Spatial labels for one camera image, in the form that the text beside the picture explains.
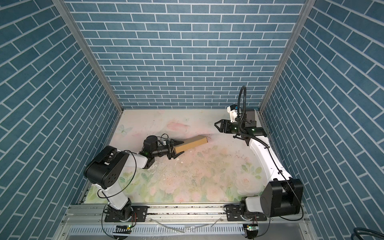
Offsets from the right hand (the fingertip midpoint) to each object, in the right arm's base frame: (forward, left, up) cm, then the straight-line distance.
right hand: (218, 122), depth 80 cm
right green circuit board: (-43, -19, -30) cm, 56 cm away
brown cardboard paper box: (-10, +14, -6) cm, 19 cm away
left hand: (-9, +19, -12) cm, 24 cm away
